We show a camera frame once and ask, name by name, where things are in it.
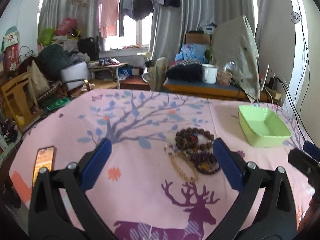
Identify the purple bead bracelet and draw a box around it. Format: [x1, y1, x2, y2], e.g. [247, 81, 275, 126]
[190, 151, 221, 176]

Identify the gold chain necklace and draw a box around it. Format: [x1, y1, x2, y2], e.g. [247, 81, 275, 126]
[163, 143, 201, 183]

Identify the smartphone orange screen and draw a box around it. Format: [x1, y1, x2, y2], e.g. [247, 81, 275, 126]
[32, 146, 56, 186]

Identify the green plastic tray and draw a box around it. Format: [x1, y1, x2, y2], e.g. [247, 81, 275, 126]
[238, 105, 292, 148]

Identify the pink printed bed sheet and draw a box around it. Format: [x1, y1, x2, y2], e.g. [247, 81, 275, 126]
[9, 89, 314, 239]

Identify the yellow wooden chair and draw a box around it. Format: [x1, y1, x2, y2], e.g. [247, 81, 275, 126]
[1, 72, 41, 132]

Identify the bag of biscuits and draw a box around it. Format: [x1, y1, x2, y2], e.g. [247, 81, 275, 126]
[217, 62, 236, 86]

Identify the white enamel mug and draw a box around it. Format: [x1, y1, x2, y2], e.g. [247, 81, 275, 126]
[202, 63, 218, 84]

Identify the grey dotted cloth cover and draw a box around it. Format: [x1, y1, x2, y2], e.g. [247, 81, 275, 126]
[210, 16, 260, 102]

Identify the blue topped wooden desk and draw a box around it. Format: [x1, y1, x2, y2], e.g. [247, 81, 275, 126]
[162, 77, 271, 103]

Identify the small folding table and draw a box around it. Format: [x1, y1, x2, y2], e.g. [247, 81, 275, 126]
[87, 61, 129, 89]

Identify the dark folded garment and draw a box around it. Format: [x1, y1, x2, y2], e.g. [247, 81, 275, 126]
[166, 63, 202, 82]

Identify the dark green bag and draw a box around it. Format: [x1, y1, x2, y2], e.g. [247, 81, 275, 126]
[38, 44, 73, 80]

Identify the light blue clothes pile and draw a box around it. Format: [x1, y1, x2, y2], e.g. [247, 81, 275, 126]
[175, 43, 208, 63]

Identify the cardboard box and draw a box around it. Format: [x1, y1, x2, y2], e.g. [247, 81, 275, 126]
[185, 31, 211, 45]

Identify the grey curtain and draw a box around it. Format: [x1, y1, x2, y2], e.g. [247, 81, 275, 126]
[149, 0, 258, 61]

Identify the pink hanging garment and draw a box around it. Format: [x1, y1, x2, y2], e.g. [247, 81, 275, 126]
[98, 0, 119, 38]

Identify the dark hanging garment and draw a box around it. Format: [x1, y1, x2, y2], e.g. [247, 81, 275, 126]
[132, 0, 154, 21]

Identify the black cable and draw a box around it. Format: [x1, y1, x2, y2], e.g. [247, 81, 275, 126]
[273, 0, 313, 143]

